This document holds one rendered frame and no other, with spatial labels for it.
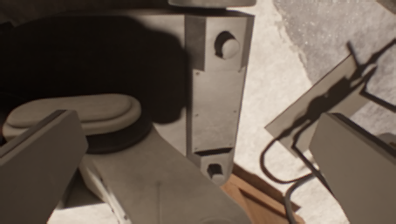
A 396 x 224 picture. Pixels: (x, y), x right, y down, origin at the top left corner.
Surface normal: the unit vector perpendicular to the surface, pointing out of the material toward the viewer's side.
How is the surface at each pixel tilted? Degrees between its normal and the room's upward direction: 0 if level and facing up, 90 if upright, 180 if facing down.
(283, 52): 0
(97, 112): 90
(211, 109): 0
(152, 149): 90
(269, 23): 0
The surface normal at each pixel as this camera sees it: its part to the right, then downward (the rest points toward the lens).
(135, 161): 0.02, -0.85
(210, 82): 0.21, 0.51
